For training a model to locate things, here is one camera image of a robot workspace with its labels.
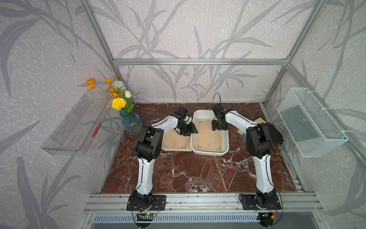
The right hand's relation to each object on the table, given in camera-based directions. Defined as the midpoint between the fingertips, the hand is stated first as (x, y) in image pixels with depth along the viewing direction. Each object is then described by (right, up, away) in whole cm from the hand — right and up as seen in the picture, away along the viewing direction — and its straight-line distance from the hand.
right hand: (216, 127), depth 102 cm
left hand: (-15, -3, -6) cm, 17 cm away
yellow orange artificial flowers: (-57, +17, -24) cm, 64 cm away
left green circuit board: (-39, -41, -31) cm, 65 cm away
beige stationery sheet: (-31, -9, -6) cm, 32 cm away
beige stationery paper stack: (-8, -8, -3) cm, 12 cm away
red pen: (-62, +2, -37) cm, 72 cm away
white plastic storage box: (+5, -12, -7) cm, 15 cm away
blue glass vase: (-58, +4, -9) cm, 59 cm away
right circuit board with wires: (+19, -44, -32) cm, 57 cm away
